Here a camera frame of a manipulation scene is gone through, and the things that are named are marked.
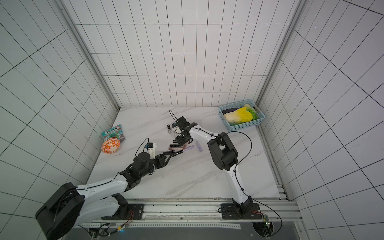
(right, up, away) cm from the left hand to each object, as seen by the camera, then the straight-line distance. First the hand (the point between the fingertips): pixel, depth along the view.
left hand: (167, 158), depth 85 cm
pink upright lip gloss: (+10, +5, +11) cm, 15 cm away
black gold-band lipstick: (-2, +18, +14) cm, 23 cm away
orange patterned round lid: (-39, +5, +10) cm, 41 cm away
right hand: (+4, +8, +15) cm, 17 cm away
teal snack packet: (-39, +13, +16) cm, 44 cm away
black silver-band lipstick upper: (+3, +5, +10) cm, 12 cm away
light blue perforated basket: (+48, +33, +30) cm, 66 cm away
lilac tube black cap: (+12, +4, +10) cm, 16 cm away
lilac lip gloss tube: (+19, +4, +12) cm, 23 cm away
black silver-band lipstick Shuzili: (+5, +1, +8) cm, 10 cm away
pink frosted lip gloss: (+3, +3, +10) cm, 11 cm away
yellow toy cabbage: (+51, +26, +19) cm, 60 cm away
